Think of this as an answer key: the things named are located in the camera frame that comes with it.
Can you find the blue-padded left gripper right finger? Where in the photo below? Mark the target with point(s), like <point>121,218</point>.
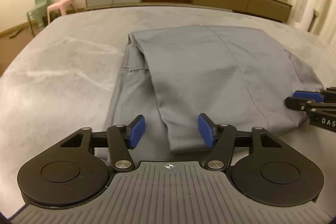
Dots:
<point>221,139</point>

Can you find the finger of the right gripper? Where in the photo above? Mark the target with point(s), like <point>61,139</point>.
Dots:
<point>300,104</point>

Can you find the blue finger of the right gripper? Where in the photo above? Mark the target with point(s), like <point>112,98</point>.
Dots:
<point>316,96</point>

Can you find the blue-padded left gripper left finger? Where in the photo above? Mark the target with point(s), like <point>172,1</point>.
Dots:
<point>122,138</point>

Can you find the grey-blue work jacket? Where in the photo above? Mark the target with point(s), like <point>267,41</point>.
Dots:
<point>236,75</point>

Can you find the grey bed cover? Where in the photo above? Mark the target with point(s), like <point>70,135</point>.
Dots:
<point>64,78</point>

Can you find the green plastic child chair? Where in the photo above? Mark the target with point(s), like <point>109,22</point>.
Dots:
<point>37,13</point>

